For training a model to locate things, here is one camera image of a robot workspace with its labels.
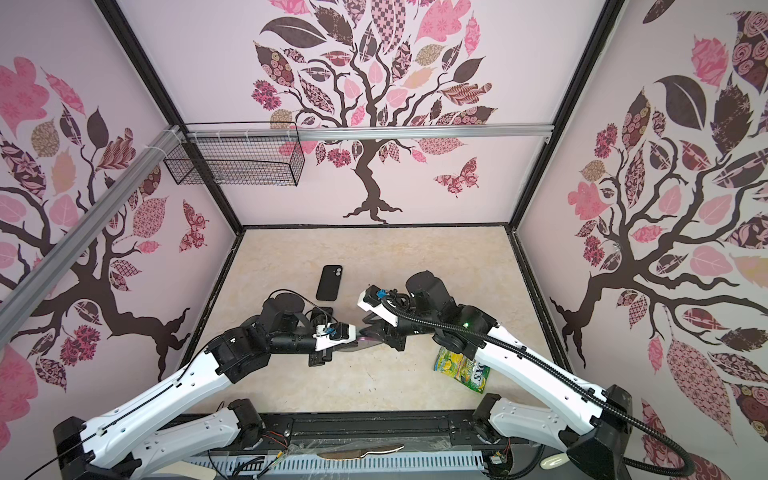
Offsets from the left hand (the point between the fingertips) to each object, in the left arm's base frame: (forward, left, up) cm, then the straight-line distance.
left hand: (352, 342), depth 68 cm
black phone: (-2, -3, +5) cm, 6 cm away
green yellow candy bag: (-2, -32, -18) cm, 37 cm away
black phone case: (+30, +13, -21) cm, 39 cm away
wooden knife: (-20, -1, -20) cm, 28 cm away
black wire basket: (+58, +40, +13) cm, 72 cm away
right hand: (+3, -3, +5) cm, 7 cm away
